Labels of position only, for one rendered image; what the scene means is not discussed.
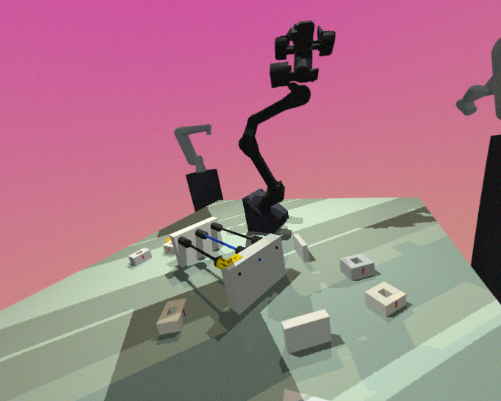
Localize cream square block with rectangular hole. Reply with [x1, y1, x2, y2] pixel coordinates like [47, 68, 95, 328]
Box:
[365, 282, 407, 317]

